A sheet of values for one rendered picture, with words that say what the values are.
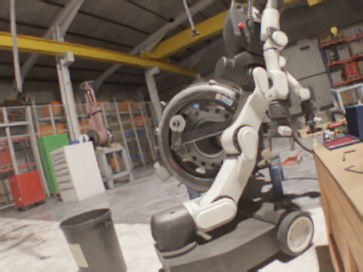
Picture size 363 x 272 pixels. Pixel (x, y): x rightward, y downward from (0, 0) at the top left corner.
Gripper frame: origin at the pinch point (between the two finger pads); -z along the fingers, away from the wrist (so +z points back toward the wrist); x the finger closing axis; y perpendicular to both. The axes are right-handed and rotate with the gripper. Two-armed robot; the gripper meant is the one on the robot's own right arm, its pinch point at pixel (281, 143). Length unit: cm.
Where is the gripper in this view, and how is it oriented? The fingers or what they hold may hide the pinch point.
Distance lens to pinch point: 105.8
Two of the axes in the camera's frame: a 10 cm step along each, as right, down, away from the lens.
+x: 9.9, 0.0, 1.1
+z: -0.2, -9.9, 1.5
